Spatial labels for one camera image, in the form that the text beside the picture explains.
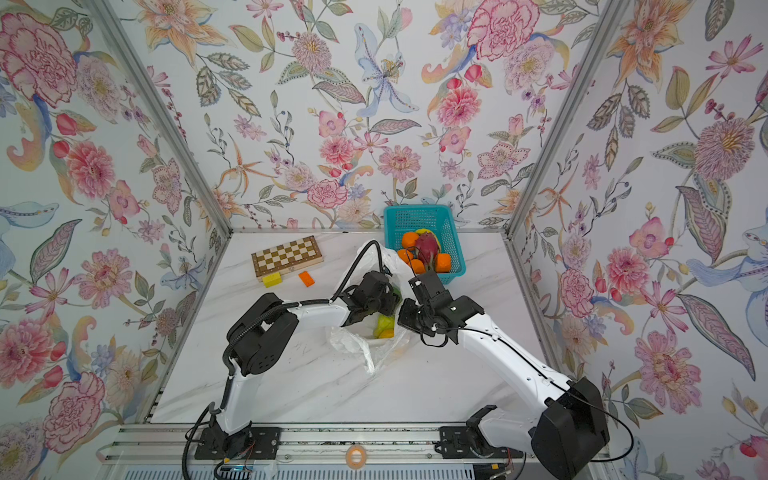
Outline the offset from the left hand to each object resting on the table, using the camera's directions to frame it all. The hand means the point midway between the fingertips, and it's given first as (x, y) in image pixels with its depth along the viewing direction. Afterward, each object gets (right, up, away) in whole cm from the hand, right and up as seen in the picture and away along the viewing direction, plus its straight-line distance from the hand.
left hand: (397, 297), depth 97 cm
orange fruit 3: (+17, +11, +9) cm, 22 cm away
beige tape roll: (-13, -37, -24) cm, 46 cm away
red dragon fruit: (+12, +17, +10) cm, 22 cm away
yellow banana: (+11, +23, +18) cm, 31 cm away
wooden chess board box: (-40, +13, +13) cm, 44 cm away
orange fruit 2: (+7, +10, +5) cm, 13 cm away
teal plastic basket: (+3, +28, +21) cm, 35 cm away
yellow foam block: (-43, +5, +7) cm, 44 cm away
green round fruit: (0, +3, -13) cm, 13 cm away
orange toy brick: (-32, +5, +10) cm, 34 cm away
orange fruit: (+5, +20, +14) cm, 25 cm away
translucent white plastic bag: (-10, -6, -28) cm, 30 cm away
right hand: (-1, -3, -17) cm, 17 cm away
